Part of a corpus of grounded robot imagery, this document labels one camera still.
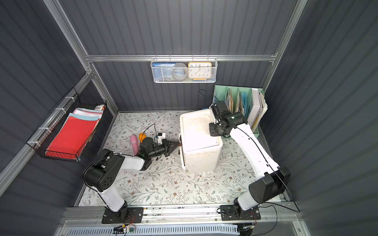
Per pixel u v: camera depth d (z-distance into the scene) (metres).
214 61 0.89
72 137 0.69
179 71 0.87
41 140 0.61
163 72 0.84
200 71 0.89
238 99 0.95
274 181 0.40
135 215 0.73
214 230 0.77
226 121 0.52
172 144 0.84
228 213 0.73
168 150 0.81
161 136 0.87
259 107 0.88
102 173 0.49
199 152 0.70
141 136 0.72
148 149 0.74
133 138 1.02
